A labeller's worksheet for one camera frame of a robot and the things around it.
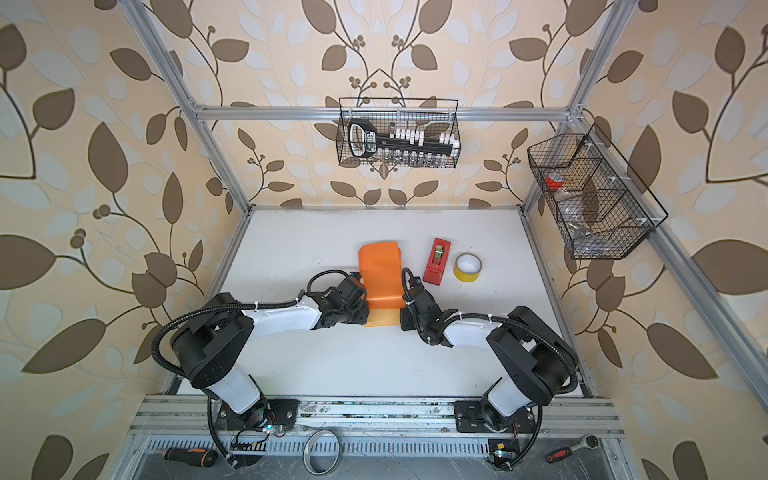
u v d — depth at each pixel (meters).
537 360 0.44
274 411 0.74
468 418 0.73
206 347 0.46
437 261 0.99
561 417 0.76
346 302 0.72
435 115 0.91
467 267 1.03
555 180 0.88
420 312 0.71
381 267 0.98
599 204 0.76
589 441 0.70
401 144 0.85
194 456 0.67
